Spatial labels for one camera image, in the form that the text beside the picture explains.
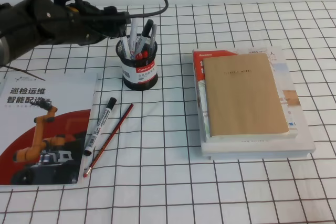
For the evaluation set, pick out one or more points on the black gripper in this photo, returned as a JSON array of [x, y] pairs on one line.
[[77, 24]]

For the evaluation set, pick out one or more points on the white marker pen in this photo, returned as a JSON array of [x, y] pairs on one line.
[[133, 36]]

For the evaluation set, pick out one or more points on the robot brochure with orange arm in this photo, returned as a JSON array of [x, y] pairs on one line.
[[44, 124]]

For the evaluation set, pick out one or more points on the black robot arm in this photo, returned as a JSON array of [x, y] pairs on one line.
[[31, 23]]

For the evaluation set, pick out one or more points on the black capped marker in holder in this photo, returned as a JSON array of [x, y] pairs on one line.
[[143, 37]]

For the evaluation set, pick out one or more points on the red pen in holder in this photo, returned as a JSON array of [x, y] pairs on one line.
[[142, 55]]

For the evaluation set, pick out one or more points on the grey marker in holder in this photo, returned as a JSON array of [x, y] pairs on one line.
[[152, 39]]

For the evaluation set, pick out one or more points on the black mesh pen holder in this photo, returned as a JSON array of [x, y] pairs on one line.
[[139, 75]]

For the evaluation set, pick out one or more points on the black zip tie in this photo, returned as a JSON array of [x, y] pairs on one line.
[[16, 69]]

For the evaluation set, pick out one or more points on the white marker with black caps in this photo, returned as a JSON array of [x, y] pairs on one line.
[[98, 129]]

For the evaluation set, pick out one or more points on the red covered book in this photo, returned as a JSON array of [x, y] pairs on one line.
[[198, 57]]

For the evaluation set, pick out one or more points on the red and black pencil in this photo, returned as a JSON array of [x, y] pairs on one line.
[[106, 143]]

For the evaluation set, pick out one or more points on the white checkered tablecloth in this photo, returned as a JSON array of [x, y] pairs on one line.
[[153, 170]]

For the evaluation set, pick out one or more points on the tan classic notebook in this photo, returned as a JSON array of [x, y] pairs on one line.
[[242, 97]]

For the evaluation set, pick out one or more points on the pale illustrated book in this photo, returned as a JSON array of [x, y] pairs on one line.
[[279, 68]]

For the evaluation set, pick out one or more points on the white bottom book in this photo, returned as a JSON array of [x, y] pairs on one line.
[[299, 146]]

